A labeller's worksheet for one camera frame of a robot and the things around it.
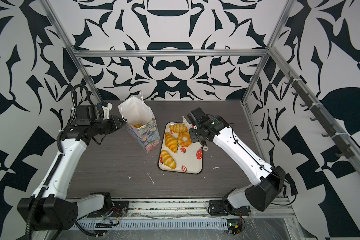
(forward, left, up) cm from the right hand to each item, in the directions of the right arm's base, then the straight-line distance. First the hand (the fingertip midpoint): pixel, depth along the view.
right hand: (197, 134), depth 76 cm
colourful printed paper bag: (+21, +36, -5) cm, 42 cm away
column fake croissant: (+5, +14, -18) cm, 23 cm away
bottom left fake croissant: (-5, +16, -18) cm, 25 cm away
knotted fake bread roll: (+17, +37, -16) cm, 44 cm away
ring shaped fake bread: (+5, +7, -19) cm, 21 cm away
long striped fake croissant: (+16, +10, -18) cm, 26 cm away
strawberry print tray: (0, +10, -22) cm, 25 cm away
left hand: (+5, +35, +7) cm, 36 cm away
